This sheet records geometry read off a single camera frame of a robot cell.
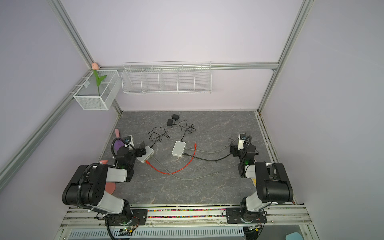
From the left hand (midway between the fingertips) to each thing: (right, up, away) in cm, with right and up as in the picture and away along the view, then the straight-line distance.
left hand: (136, 143), depth 93 cm
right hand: (+65, 0, +1) cm, 65 cm away
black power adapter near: (+17, +13, +19) cm, 29 cm away
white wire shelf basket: (+20, +43, +6) cm, 48 cm away
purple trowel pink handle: (-15, -1, +7) cm, 16 cm away
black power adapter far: (+21, +18, +23) cm, 36 cm away
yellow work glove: (+58, -8, -42) cm, 72 cm away
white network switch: (+26, -4, +5) cm, 26 cm away
